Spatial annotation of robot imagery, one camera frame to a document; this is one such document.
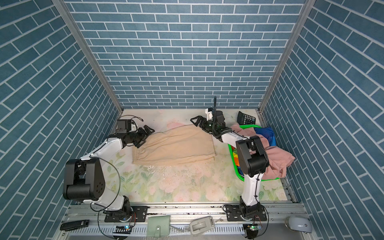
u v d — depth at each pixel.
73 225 0.68
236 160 0.82
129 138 0.72
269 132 0.89
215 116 0.75
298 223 0.65
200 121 0.85
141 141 0.84
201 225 0.69
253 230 0.71
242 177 0.79
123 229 0.72
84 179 0.45
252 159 0.52
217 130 0.77
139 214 0.74
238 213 0.74
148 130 0.83
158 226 0.70
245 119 1.12
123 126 0.72
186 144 1.02
